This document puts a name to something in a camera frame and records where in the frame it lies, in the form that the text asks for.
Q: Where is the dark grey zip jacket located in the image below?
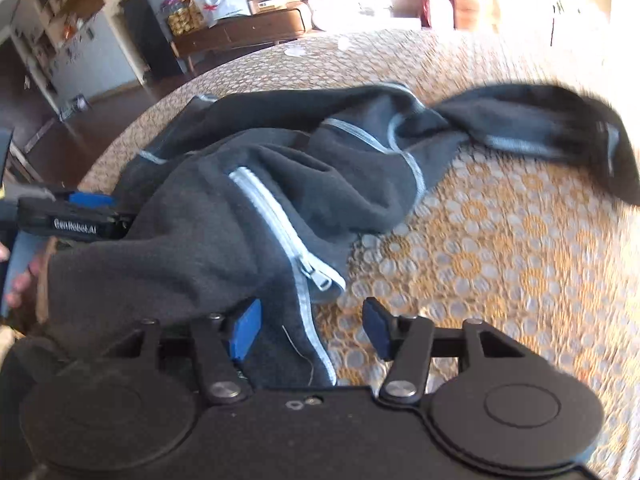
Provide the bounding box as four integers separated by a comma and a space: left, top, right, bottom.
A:
43, 84, 639, 387

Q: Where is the person's left hand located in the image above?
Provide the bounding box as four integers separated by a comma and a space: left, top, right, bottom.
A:
3, 237, 58, 313

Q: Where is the yellow lace tablecloth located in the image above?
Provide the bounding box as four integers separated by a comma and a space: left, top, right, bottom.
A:
81, 30, 639, 479

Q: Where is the wooden shelf unit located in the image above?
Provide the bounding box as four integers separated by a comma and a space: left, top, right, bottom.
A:
10, 0, 148, 110

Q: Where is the wooden sideboard with drawers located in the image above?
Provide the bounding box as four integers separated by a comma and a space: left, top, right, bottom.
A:
171, 3, 314, 73

